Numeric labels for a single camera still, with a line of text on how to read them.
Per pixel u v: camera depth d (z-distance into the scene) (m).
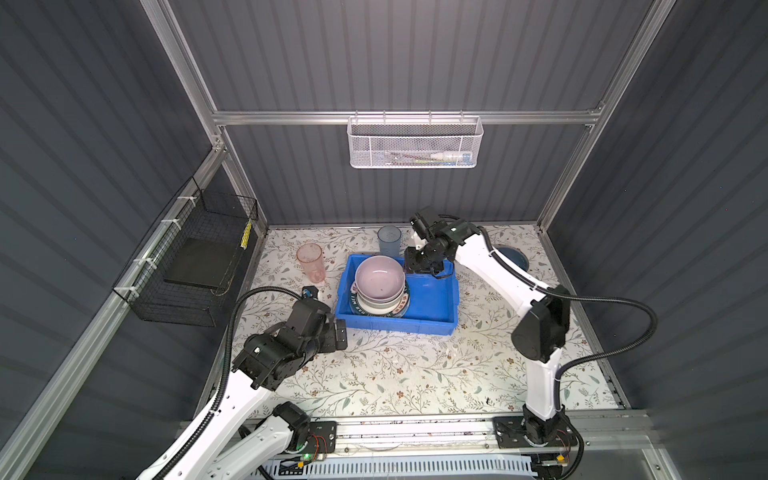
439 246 0.61
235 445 0.54
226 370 0.45
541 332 0.49
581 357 0.54
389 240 1.00
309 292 0.64
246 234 0.83
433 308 0.99
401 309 0.92
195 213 0.80
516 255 1.04
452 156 0.89
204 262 0.75
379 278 0.95
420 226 0.68
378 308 0.91
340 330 0.65
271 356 0.48
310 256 0.99
